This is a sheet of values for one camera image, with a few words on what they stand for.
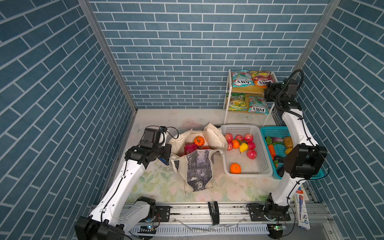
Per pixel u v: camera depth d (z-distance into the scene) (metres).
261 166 0.87
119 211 0.42
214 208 0.74
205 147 0.91
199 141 0.93
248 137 0.99
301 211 0.74
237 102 1.00
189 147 0.90
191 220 0.74
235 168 0.84
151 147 0.57
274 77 0.91
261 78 0.89
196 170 0.74
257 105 0.99
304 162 0.50
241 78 0.89
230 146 0.94
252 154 0.89
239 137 0.99
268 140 0.98
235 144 0.94
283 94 0.65
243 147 0.94
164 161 0.91
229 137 0.98
